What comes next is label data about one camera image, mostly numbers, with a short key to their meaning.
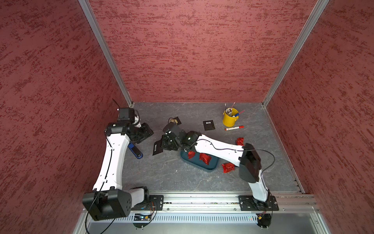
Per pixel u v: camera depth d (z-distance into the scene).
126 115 0.57
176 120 1.10
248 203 0.74
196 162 0.87
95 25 0.77
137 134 0.62
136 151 0.91
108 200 0.37
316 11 0.73
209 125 1.07
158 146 0.79
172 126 0.60
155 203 0.74
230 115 1.00
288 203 0.76
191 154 0.89
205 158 0.86
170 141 0.67
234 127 1.05
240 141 0.96
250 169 0.46
